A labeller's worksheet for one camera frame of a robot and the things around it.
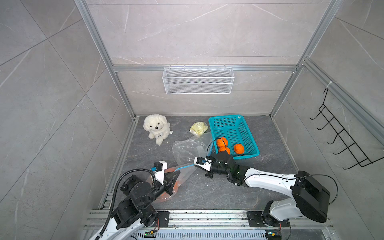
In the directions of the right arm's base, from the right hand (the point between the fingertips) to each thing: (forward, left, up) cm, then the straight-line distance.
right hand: (197, 162), depth 79 cm
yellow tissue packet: (+32, -2, -10) cm, 34 cm away
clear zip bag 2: (+15, +7, -12) cm, 20 cm away
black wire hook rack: (-10, -65, +19) cm, 69 cm away
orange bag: (-18, +14, +6) cm, 24 cm away
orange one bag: (+15, -17, -9) cm, 24 cm away
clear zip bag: (-5, +7, -1) cm, 9 cm away
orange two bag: (+18, -16, -8) cm, 25 cm away
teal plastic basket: (+34, -28, -13) cm, 46 cm away
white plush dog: (+24, +25, +2) cm, 34 cm away
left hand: (-8, +9, +8) cm, 14 cm away
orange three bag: (+13, -27, -8) cm, 31 cm away
